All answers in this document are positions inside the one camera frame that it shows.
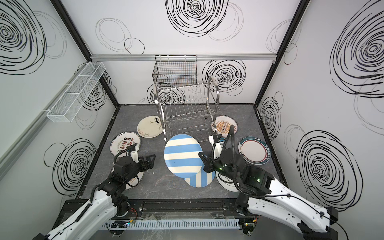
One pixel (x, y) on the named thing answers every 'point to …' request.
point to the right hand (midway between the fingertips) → (196, 157)
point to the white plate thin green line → (226, 182)
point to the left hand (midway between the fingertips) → (150, 156)
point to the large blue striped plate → (181, 156)
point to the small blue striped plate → (202, 179)
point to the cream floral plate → (149, 126)
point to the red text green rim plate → (123, 140)
